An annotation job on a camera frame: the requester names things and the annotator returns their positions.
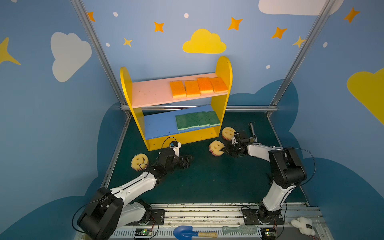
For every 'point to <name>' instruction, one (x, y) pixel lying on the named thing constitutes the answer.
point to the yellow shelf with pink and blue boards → (182, 109)
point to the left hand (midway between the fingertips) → (188, 156)
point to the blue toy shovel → (186, 232)
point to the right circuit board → (268, 233)
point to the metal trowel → (254, 138)
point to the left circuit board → (143, 233)
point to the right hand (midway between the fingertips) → (222, 147)
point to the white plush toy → (304, 225)
